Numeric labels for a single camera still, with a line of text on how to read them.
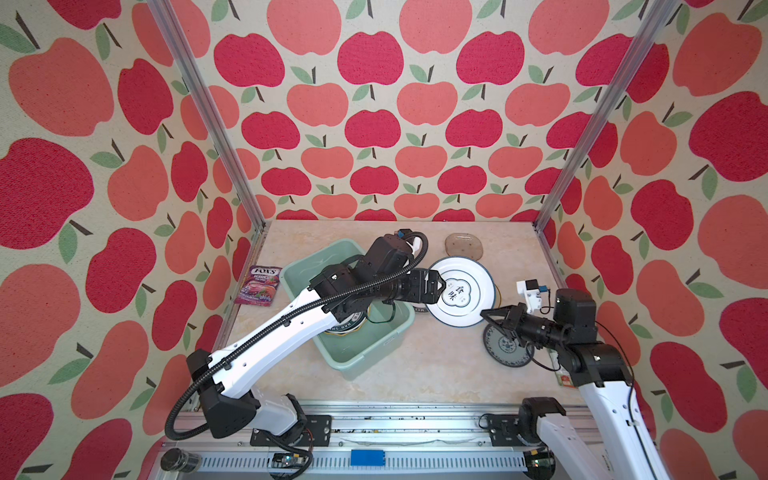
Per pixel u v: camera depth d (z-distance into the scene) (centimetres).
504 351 88
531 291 66
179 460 63
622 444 42
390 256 48
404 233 58
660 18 70
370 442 73
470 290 72
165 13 69
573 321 53
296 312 42
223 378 39
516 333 60
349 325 91
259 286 99
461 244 115
